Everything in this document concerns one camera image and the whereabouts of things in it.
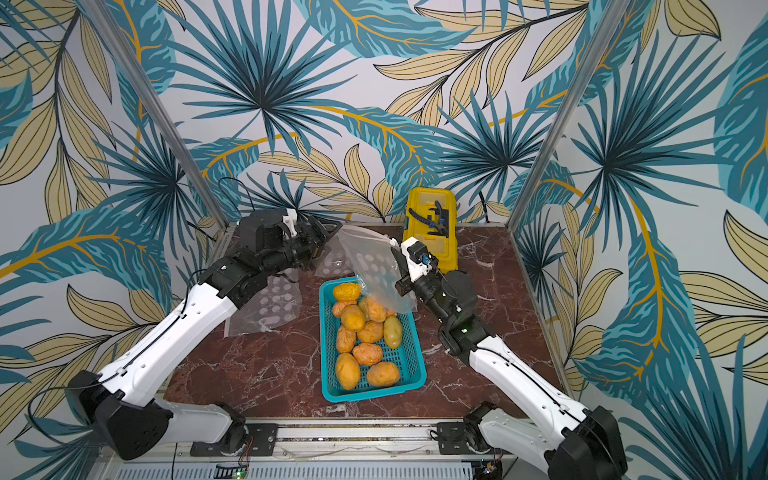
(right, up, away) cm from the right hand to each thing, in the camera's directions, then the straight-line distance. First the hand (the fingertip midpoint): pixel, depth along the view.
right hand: (396, 246), depth 68 cm
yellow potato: (-12, -19, +16) cm, 28 cm away
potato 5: (-6, -18, +18) cm, 26 cm away
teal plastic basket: (+4, -31, +16) cm, 36 cm away
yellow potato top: (-14, -13, +20) cm, 27 cm away
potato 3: (-14, -26, +16) cm, 33 cm away
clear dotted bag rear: (-16, -4, +14) cm, 21 cm away
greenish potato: (-1, -24, +18) cm, 30 cm away
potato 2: (-3, -33, +10) cm, 35 cm away
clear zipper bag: (-5, -5, +16) cm, 18 cm away
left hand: (-13, +2, 0) cm, 13 cm away
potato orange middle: (-8, -29, +14) cm, 33 cm away
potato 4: (-7, -24, +18) cm, 31 cm away
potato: (-12, -33, +11) cm, 37 cm away
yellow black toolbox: (+13, +10, +30) cm, 34 cm away
